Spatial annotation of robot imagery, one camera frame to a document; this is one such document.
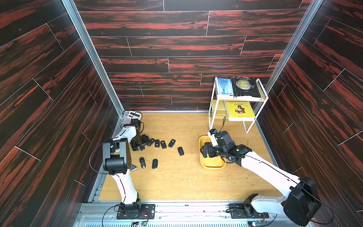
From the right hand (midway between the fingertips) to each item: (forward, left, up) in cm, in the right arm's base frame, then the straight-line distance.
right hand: (209, 146), depth 84 cm
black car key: (+4, +45, -11) cm, 46 cm away
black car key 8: (-7, +42, -12) cm, 44 cm away
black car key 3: (+9, +35, -12) cm, 38 cm away
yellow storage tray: (-5, -1, -13) cm, 14 cm away
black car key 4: (+8, +30, -12) cm, 34 cm away
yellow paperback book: (+25, -22, +6) cm, 34 cm away
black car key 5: (+10, +25, -13) cm, 30 cm away
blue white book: (+32, -10, +20) cm, 39 cm away
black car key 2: (+10, +39, -12) cm, 42 cm away
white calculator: (+33, +60, -10) cm, 69 cm away
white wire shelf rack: (+22, -14, +19) cm, 32 cm away
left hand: (+6, +43, -12) cm, 45 cm away
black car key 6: (+3, +18, -12) cm, 22 cm away
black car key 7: (-7, +34, -12) cm, 37 cm away
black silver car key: (-11, +47, -12) cm, 50 cm away
